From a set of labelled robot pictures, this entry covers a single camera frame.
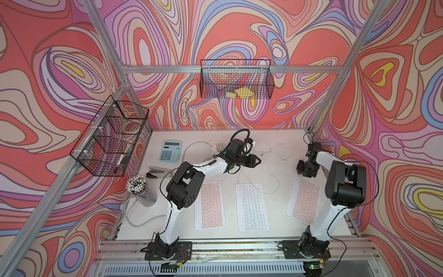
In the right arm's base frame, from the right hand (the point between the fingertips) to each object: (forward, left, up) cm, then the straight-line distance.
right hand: (302, 176), depth 97 cm
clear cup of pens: (-13, +82, +20) cm, 86 cm away
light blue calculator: (+18, +77, +5) cm, 80 cm away
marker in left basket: (-7, +90, +27) cm, 94 cm away
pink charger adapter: (+18, +47, +7) cm, 51 cm away
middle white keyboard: (-18, +32, +2) cm, 36 cm away
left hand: (+3, +25, +12) cm, 28 cm away
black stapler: (+6, +86, +3) cm, 86 cm away
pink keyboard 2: (-16, +4, 0) cm, 16 cm away
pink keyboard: (-17, +53, +1) cm, 55 cm away
